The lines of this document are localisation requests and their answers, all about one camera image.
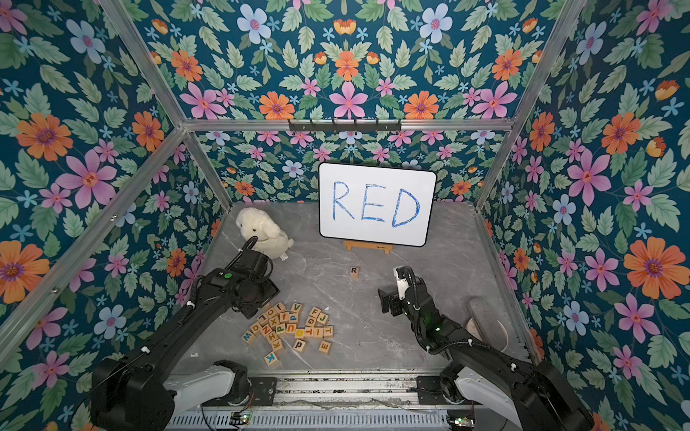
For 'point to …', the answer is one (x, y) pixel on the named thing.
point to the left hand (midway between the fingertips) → (277, 296)
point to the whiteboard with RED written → (375, 204)
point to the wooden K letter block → (271, 359)
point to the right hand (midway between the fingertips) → (396, 282)
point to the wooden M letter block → (248, 337)
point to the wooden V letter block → (296, 307)
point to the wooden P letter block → (299, 345)
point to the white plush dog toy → (259, 224)
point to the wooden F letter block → (314, 312)
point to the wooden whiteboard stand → (351, 244)
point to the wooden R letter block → (355, 273)
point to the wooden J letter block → (322, 319)
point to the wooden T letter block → (328, 332)
